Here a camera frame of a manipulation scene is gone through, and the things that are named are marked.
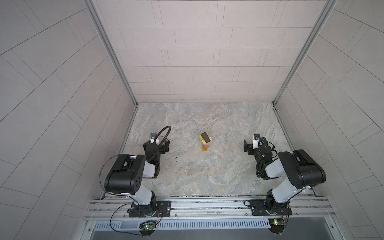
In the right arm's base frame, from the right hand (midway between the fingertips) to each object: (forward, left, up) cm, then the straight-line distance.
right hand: (252, 138), depth 93 cm
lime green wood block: (-2, +32, +8) cm, 34 cm away
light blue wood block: (-6, +28, +7) cm, 30 cm away
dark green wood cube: (-4, +30, -2) cm, 31 cm away
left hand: (+4, +57, +2) cm, 57 cm away
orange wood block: (-5, +30, -3) cm, 30 cm away
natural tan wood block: (-6, +31, +8) cm, 32 cm away
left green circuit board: (-41, +58, 0) cm, 71 cm away
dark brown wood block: (-3, +30, +8) cm, 31 cm away
